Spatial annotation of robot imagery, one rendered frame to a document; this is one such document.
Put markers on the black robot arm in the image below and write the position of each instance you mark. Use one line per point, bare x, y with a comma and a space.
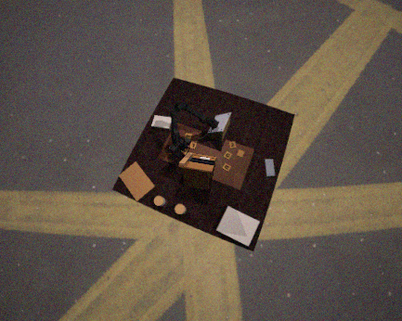
175, 135

